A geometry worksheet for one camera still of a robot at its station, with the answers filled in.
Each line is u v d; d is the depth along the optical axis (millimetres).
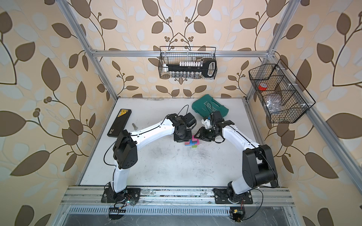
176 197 753
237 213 715
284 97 723
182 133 696
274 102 727
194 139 843
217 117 719
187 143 903
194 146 924
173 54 912
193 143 884
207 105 1083
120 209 736
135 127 1019
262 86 806
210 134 747
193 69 843
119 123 1021
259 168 437
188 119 682
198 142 890
